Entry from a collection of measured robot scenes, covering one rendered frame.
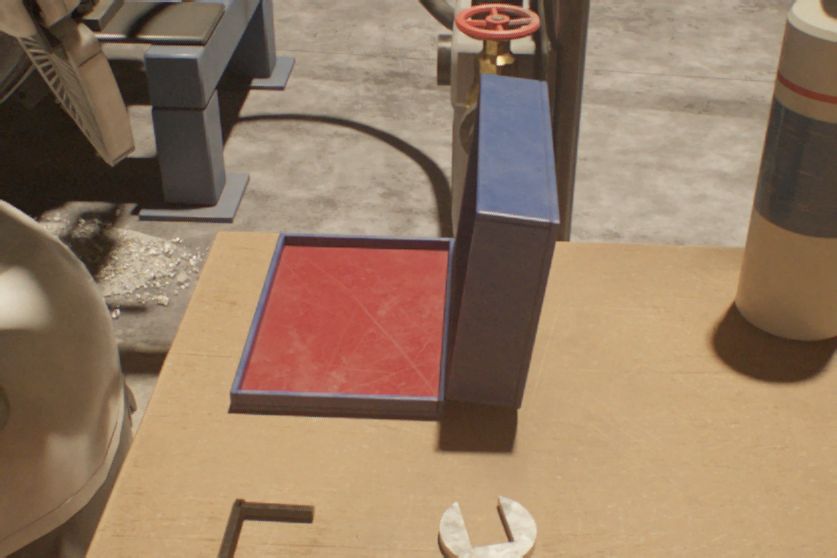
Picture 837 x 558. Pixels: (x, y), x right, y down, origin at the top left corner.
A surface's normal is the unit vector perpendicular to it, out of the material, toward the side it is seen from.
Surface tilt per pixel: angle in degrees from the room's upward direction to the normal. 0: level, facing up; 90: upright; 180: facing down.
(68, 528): 89
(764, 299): 90
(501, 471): 0
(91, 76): 100
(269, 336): 0
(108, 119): 110
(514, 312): 90
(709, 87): 0
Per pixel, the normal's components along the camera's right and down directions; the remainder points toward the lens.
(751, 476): 0.00, -0.84
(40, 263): 0.55, -0.79
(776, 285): -0.66, 0.41
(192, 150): -0.06, 0.55
